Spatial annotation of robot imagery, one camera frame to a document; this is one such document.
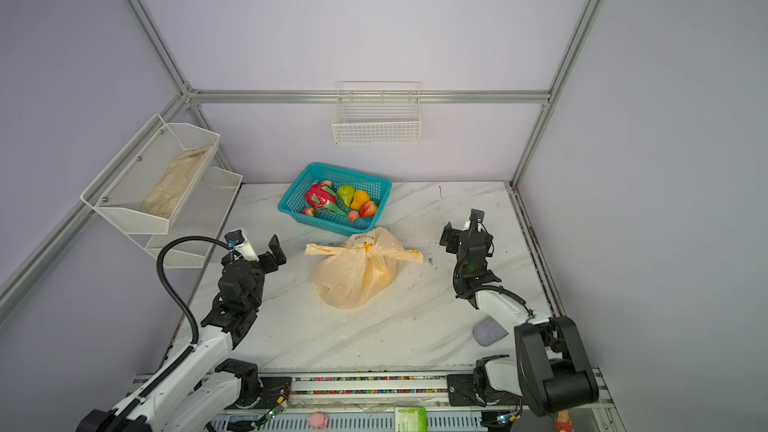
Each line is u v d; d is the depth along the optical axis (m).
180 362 0.49
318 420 0.69
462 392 0.74
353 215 1.07
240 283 0.59
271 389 0.74
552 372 0.42
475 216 0.76
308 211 1.05
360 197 1.11
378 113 0.95
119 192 0.69
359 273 0.83
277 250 0.74
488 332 0.80
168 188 0.78
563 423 0.68
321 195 1.07
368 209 1.08
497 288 0.58
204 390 0.57
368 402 0.73
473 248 0.65
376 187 1.11
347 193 1.11
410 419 0.69
